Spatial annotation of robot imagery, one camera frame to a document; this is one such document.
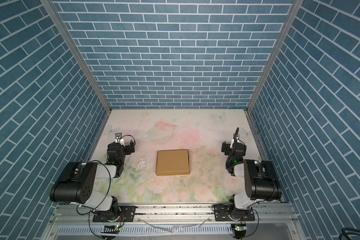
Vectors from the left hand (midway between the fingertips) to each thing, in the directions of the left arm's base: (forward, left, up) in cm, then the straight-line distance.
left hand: (124, 140), depth 93 cm
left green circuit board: (-45, -2, -11) cm, 46 cm away
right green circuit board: (-46, -66, -10) cm, 81 cm away
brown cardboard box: (-13, -31, -4) cm, 34 cm away
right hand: (-1, -69, +1) cm, 69 cm away
